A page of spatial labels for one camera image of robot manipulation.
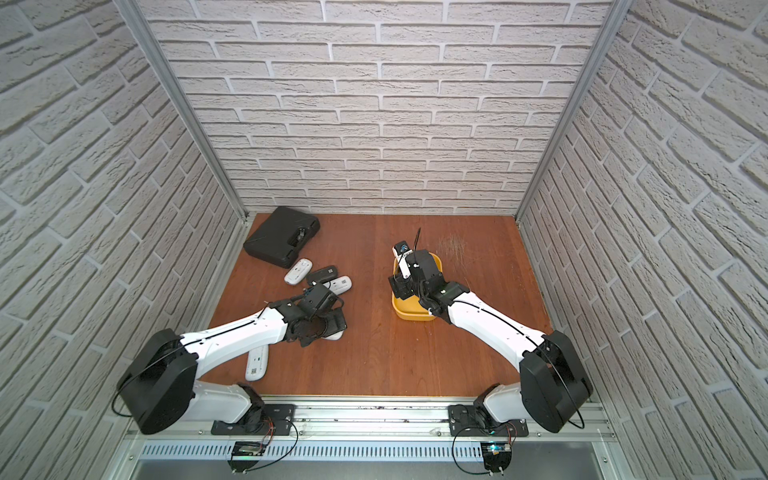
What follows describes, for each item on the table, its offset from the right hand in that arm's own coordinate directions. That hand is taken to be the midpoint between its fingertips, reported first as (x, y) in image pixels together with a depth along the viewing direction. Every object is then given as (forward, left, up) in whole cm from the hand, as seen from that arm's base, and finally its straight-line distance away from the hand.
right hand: (406, 271), depth 85 cm
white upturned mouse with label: (-14, +22, -11) cm, 28 cm away
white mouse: (+10, +36, -12) cm, 40 cm away
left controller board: (-40, +43, -16) cm, 61 cm away
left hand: (-10, +21, -11) cm, 25 cm away
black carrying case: (+22, +43, -7) cm, 49 cm away
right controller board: (-44, -18, -16) cm, 51 cm away
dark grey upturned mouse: (+9, +28, -13) cm, 32 cm away
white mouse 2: (-20, +43, -13) cm, 49 cm away
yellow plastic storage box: (-5, -1, -14) cm, 15 cm away
